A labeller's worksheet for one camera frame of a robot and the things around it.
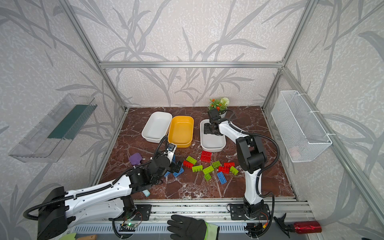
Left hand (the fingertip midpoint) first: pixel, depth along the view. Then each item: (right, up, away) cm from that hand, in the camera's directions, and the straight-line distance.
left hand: (177, 150), depth 79 cm
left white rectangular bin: (-21, +12, +31) cm, 39 cm away
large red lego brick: (+16, -7, +14) cm, 22 cm away
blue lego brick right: (+24, -16, +4) cm, 30 cm away
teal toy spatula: (-16, -22, -1) cm, 28 cm away
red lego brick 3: (+26, -13, +8) cm, 30 cm away
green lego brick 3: (+32, -13, +6) cm, 35 cm away
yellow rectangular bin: (-2, +8, +26) cm, 28 cm away
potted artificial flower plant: (+26, +27, +23) cm, 44 cm away
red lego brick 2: (+29, -10, +9) cm, 32 cm away
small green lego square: (+16, -16, +5) cm, 24 cm away
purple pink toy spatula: (-29, -8, +15) cm, 34 cm away
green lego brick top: (+7, -8, +12) cm, 16 cm away
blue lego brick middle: (-1, -15, +6) cm, 16 cm away
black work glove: (+8, -34, -11) cm, 37 cm away
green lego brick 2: (+17, -13, +8) cm, 23 cm away
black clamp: (+51, -33, -11) cm, 62 cm away
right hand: (+19, +13, +21) cm, 31 cm away
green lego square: (+22, -11, +10) cm, 26 cm away
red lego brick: (+5, -10, +8) cm, 14 cm away
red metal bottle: (+60, -31, -14) cm, 69 cm away
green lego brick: (+10, -12, +8) cm, 18 cm away
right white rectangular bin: (+19, +2, +15) cm, 24 cm away
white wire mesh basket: (+55, +9, -18) cm, 58 cm away
